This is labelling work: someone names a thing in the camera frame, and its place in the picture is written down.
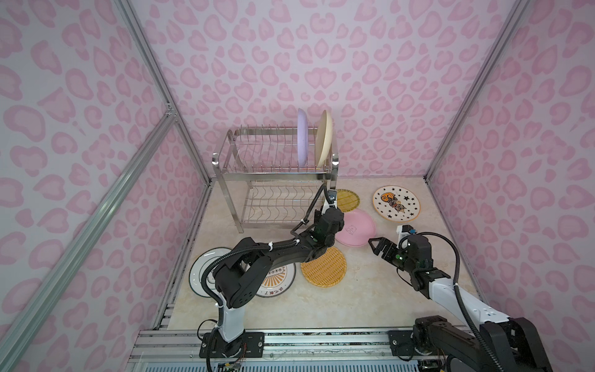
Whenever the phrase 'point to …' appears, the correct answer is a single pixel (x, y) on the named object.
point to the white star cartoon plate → (396, 203)
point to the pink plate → (359, 229)
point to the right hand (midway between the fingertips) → (376, 244)
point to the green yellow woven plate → (347, 201)
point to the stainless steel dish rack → (276, 174)
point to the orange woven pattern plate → (327, 270)
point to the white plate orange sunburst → (278, 281)
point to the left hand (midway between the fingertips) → (335, 203)
